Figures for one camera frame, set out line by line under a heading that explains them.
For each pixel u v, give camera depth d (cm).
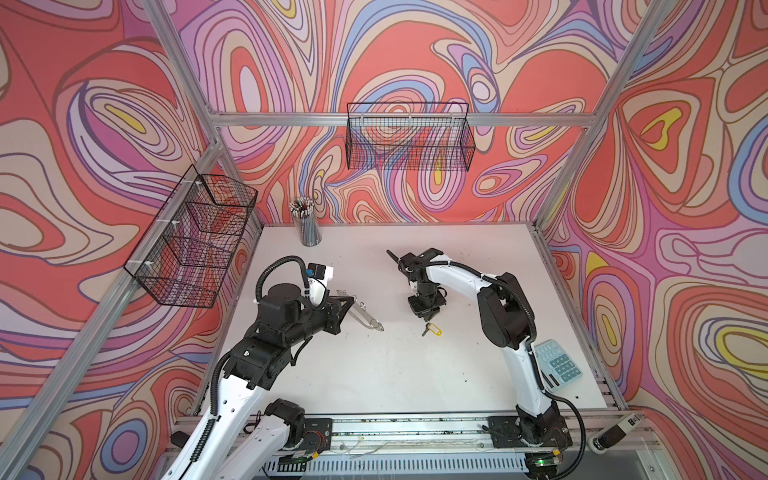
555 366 83
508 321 57
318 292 60
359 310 70
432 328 91
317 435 72
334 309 58
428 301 83
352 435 75
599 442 69
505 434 73
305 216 101
